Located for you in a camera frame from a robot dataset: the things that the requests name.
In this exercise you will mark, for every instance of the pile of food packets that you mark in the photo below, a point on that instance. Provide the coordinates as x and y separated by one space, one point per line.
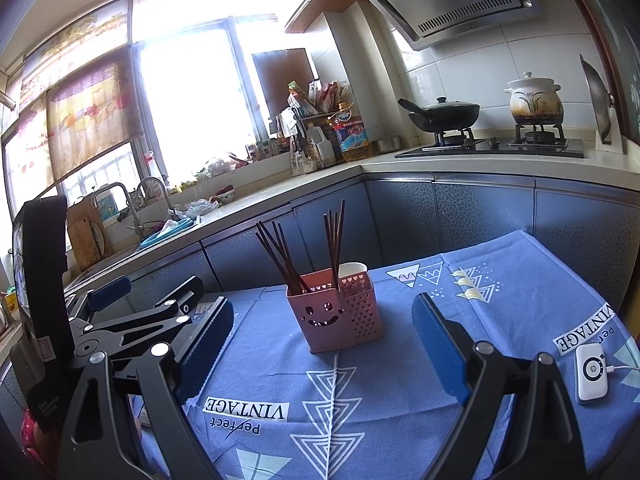
320 97

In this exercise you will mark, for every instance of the blue printed tablecloth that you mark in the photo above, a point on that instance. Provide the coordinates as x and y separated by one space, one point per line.
390 385

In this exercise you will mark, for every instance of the curved steel faucet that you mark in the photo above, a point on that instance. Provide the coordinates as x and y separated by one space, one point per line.
162 192

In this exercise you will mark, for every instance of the white cup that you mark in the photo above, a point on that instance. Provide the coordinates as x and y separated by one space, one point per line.
352 269

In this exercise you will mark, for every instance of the dark brown board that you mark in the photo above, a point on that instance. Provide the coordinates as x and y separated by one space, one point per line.
282 90

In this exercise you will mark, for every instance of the steel range hood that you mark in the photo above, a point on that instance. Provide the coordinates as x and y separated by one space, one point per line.
450 0

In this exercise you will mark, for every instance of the wooden cutting board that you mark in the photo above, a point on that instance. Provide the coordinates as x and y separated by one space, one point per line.
85 235

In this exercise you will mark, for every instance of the printed window blind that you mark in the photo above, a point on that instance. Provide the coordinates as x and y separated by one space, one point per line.
95 120

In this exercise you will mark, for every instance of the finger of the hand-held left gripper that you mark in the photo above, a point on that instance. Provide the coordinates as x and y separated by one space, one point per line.
150 321
110 288

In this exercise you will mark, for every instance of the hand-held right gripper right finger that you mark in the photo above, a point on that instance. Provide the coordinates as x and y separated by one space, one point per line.
440 355

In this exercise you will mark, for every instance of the white portable router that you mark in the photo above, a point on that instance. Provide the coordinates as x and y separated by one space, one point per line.
591 375

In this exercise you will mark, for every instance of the pink utensil holder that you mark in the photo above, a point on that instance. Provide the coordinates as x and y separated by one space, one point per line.
320 325

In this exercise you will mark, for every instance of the white clay pot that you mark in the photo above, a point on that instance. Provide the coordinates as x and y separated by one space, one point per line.
535 102

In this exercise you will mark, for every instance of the white plastic bag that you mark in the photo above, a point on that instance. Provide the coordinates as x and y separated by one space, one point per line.
200 207

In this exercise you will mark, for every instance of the steel pot lid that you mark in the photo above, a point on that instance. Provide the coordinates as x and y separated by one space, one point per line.
597 105

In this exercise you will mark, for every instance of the bundle of wooden chopsticks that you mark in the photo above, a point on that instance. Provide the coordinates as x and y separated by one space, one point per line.
334 260

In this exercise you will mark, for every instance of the person's left forearm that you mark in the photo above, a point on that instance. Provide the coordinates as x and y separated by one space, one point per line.
37 447

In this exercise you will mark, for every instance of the teal plastic basin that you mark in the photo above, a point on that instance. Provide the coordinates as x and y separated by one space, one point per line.
170 232

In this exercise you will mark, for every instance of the grey kitchen counter cabinets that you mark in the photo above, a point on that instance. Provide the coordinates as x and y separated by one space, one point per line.
475 210

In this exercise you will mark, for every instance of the white plastic jug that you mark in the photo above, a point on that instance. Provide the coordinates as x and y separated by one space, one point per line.
315 147

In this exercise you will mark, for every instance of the steel container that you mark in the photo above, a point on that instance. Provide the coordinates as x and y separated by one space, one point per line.
387 144

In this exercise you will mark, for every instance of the black gas stove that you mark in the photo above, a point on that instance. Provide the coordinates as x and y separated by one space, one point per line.
495 149

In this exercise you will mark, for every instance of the tall steel faucet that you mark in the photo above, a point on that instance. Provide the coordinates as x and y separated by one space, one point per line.
127 205

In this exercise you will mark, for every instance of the yellow cooking oil bottle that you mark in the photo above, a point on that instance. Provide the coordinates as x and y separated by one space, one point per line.
352 135

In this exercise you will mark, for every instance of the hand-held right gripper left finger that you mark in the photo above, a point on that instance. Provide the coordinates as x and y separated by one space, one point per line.
205 350

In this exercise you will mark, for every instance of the black wok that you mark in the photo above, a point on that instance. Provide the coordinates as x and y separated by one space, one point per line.
445 115

